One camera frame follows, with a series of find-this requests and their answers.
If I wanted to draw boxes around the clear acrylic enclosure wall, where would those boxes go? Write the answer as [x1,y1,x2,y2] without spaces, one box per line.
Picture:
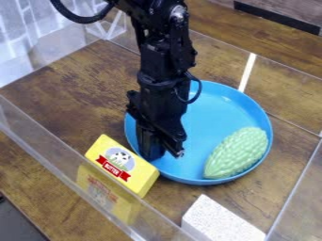
[0,0,322,241]

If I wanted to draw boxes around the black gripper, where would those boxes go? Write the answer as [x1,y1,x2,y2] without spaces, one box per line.
[127,72,190,161]

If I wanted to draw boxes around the dark baseboard strip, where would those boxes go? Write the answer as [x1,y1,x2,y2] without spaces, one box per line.
[232,0,322,36]

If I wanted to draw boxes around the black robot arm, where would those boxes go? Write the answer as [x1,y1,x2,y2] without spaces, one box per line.
[104,0,198,161]

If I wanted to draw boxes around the yellow butter block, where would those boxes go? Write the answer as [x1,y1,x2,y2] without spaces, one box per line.
[84,135,160,198]

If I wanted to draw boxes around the blue round tray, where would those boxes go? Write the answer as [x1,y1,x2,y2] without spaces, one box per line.
[124,81,272,185]

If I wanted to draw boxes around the green bitter melon toy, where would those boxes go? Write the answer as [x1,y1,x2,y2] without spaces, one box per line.
[204,127,268,179]

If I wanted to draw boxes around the white speckled foam block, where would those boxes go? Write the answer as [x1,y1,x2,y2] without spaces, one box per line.
[182,194,266,241]

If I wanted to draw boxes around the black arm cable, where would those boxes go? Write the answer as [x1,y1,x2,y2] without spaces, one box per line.
[49,0,117,24]

